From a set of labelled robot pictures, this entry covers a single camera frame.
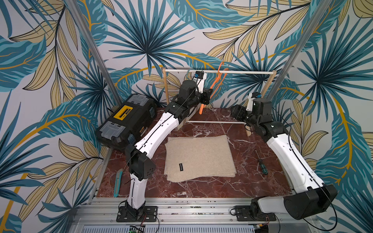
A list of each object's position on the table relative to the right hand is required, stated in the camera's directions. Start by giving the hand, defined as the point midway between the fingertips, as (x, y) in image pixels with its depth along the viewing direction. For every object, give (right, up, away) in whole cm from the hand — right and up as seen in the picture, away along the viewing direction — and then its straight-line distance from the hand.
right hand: (225, 111), depth 74 cm
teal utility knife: (-59, -40, +9) cm, 72 cm away
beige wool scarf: (-18, -28, +18) cm, 38 cm away
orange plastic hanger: (-12, +2, -1) cm, 12 cm away
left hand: (-7, +10, -2) cm, 12 cm away
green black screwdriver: (+27, -34, +13) cm, 45 cm away
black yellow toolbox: (-52, +1, +21) cm, 56 cm away
